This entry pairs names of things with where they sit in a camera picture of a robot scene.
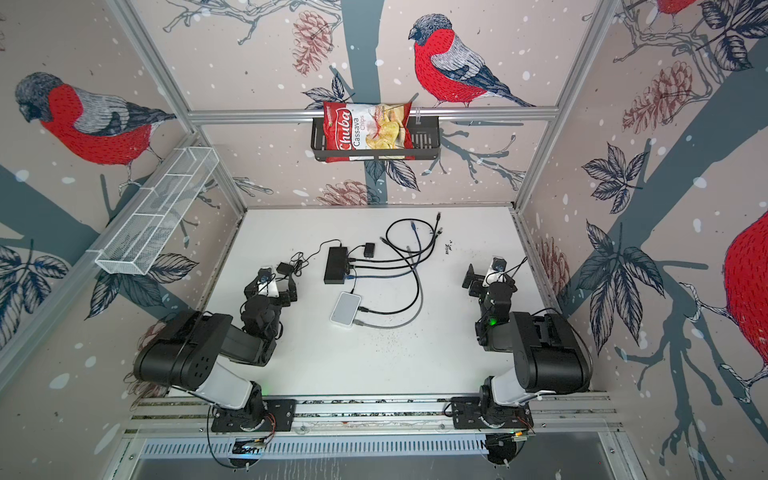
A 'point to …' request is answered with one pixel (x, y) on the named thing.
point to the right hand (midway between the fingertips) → (483, 270)
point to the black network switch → (337, 267)
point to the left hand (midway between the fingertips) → (271, 274)
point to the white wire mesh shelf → (144, 227)
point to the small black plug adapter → (369, 250)
